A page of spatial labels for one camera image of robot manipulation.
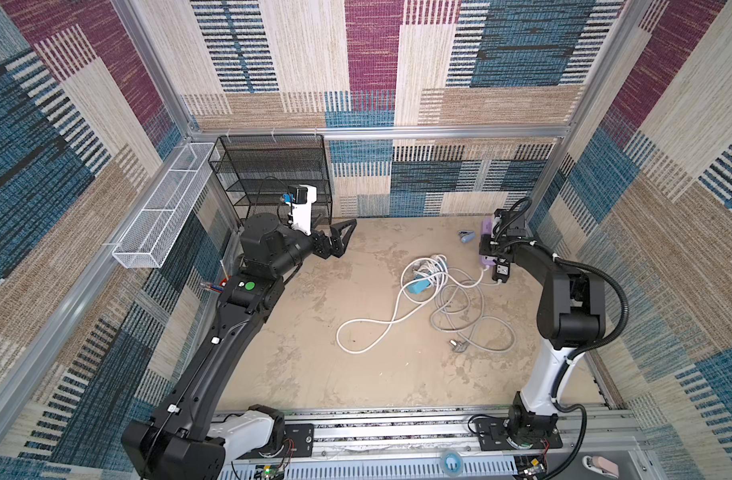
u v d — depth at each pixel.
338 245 0.59
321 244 0.58
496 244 0.79
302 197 0.56
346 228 0.61
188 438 0.37
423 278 0.96
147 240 0.71
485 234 0.92
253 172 1.08
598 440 0.74
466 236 1.15
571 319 0.53
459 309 0.96
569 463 0.70
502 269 1.02
